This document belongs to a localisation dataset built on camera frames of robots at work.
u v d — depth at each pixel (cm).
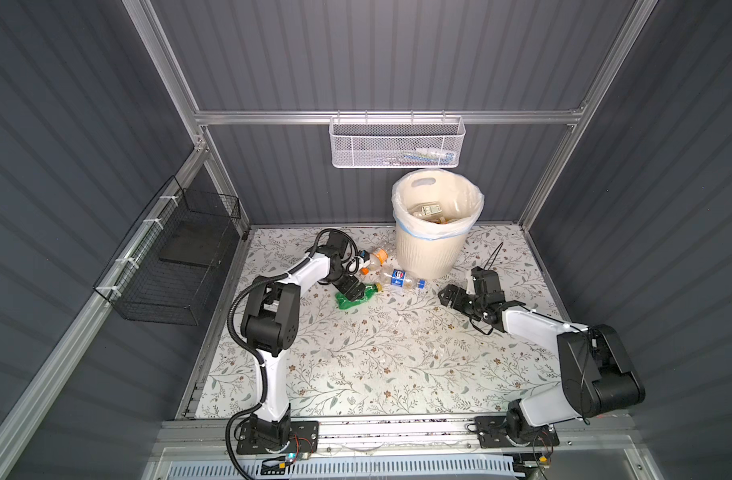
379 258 105
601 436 74
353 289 89
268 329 54
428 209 99
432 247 92
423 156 92
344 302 94
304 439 72
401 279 99
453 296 84
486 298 73
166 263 74
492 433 73
